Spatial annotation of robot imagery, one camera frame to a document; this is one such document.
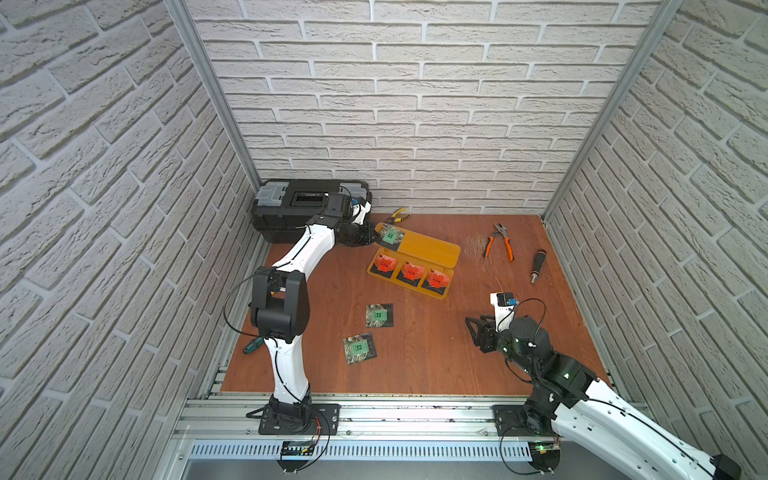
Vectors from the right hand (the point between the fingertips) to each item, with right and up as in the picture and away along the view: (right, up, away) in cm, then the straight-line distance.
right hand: (476, 319), depth 77 cm
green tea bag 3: (-32, -11, +8) cm, 35 cm away
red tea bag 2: (-8, +7, +22) cm, 24 cm away
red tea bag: (-16, +10, +23) cm, 30 cm away
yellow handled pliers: (-22, +30, +40) cm, 55 cm away
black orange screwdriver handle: (+29, +13, +26) cm, 42 cm away
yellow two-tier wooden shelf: (-13, +14, +15) cm, 24 cm away
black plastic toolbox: (-60, +32, +21) cm, 71 cm away
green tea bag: (-24, +23, +17) cm, 37 cm away
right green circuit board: (+15, -30, -7) cm, 34 cm away
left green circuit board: (-46, -31, -5) cm, 56 cm away
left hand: (-25, +24, +15) cm, 38 cm away
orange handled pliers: (+20, +26, +37) cm, 50 cm away
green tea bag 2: (-27, -3, +15) cm, 31 cm away
